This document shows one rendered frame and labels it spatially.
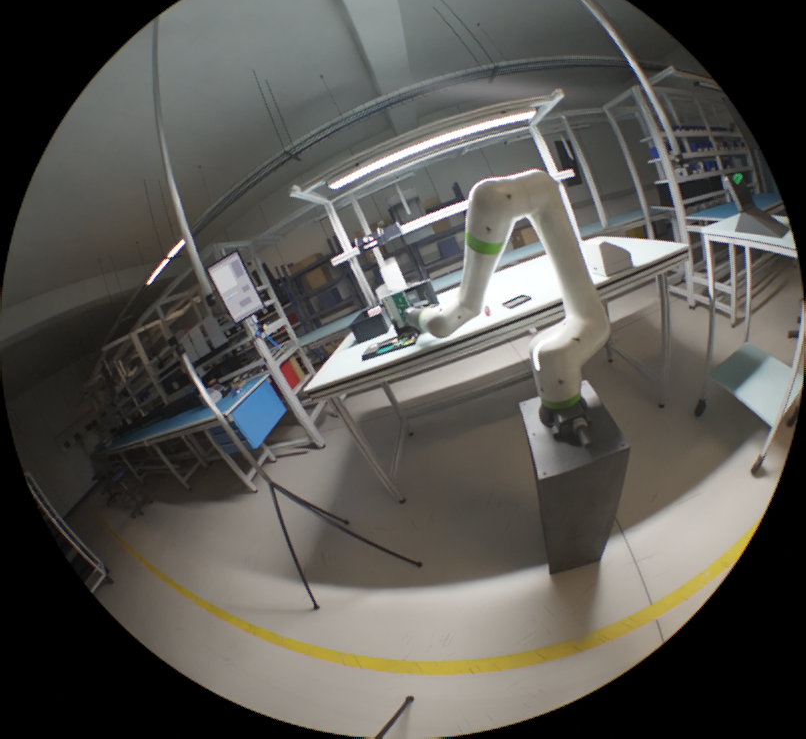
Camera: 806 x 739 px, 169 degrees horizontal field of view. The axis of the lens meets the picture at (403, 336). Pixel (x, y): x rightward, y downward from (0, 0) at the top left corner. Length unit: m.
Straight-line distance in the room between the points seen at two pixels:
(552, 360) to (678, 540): 1.16
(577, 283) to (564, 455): 0.43
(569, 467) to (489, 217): 0.60
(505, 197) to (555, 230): 0.18
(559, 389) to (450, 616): 1.12
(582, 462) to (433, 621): 1.03
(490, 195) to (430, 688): 1.69
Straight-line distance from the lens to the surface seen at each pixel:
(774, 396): 1.83
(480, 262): 0.74
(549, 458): 0.73
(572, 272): 0.75
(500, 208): 0.62
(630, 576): 1.43
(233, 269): 2.19
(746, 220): 1.40
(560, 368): 0.68
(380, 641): 1.54
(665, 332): 1.72
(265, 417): 2.43
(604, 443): 0.75
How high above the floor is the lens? 1.36
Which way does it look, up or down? 16 degrees down
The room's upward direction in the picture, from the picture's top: 24 degrees counter-clockwise
